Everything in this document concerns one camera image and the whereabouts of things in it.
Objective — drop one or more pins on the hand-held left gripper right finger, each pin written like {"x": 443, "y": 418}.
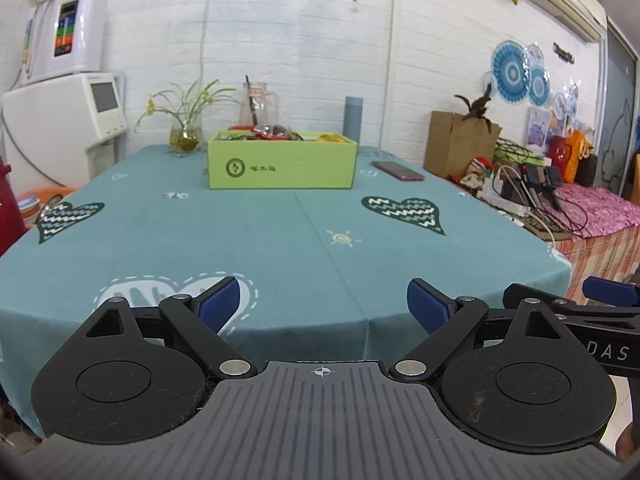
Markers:
{"x": 427, "y": 305}

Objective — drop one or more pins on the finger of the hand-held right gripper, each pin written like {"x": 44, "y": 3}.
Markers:
{"x": 607, "y": 290}
{"x": 512, "y": 294}

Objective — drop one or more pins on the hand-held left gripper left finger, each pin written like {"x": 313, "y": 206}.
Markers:
{"x": 220, "y": 302}

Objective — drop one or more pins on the green cardboard box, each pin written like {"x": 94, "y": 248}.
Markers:
{"x": 280, "y": 165}

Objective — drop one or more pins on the red snack packet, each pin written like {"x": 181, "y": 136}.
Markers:
{"x": 265, "y": 132}

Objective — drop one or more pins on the yellow snack packet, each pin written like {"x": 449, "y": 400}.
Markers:
{"x": 332, "y": 137}

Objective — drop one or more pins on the red plaid cloth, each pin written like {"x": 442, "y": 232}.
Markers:
{"x": 595, "y": 260}

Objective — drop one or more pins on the pink blanket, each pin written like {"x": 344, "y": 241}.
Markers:
{"x": 605, "y": 210}

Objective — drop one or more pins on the teal heart print tablecloth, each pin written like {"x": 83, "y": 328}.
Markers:
{"x": 280, "y": 240}

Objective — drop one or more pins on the white power strip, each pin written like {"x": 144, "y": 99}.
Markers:
{"x": 500, "y": 202}

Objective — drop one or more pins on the black bag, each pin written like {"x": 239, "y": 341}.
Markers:
{"x": 589, "y": 170}

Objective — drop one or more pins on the colourful stuffed toy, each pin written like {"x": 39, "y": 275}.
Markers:
{"x": 477, "y": 170}

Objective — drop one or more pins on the orange bag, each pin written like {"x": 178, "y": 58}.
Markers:
{"x": 577, "y": 152}

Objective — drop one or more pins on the brown cardboard bag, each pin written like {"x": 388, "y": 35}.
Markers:
{"x": 450, "y": 142}

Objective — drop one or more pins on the plant in glass vase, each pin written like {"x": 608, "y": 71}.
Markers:
{"x": 185, "y": 140}

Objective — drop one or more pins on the red plastic basket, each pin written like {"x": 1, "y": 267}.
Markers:
{"x": 237, "y": 128}

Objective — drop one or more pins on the dark purple plant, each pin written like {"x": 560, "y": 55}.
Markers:
{"x": 475, "y": 107}

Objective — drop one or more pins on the frosted glass door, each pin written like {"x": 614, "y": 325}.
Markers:
{"x": 622, "y": 100}

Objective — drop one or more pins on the orange plastic basin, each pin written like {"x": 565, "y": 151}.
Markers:
{"x": 55, "y": 192}

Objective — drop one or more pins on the glass pitcher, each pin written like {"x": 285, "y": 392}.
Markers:
{"x": 260, "y": 105}

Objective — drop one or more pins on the grey blue bottle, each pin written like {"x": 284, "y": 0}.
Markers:
{"x": 352, "y": 117}

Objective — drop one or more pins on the glass jar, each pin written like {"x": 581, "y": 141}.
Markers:
{"x": 30, "y": 207}

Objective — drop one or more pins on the large blue paper fan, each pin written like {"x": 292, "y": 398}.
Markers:
{"x": 510, "y": 72}

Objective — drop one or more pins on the red thermos jug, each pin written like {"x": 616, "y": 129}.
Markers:
{"x": 10, "y": 210}

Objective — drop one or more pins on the white appliance with screen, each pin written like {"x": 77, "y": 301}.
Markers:
{"x": 50, "y": 120}

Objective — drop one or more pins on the white air conditioner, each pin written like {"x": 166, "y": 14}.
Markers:
{"x": 565, "y": 0}

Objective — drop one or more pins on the white water purifier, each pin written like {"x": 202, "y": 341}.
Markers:
{"x": 80, "y": 30}

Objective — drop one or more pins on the wall photo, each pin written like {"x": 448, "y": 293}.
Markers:
{"x": 539, "y": 127}

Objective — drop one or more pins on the dark wall sign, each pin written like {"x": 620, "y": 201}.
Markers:
{"x": 564, "y": 54}

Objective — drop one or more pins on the white wall conduit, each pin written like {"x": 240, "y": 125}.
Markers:
{"x": 395, "y": 60}

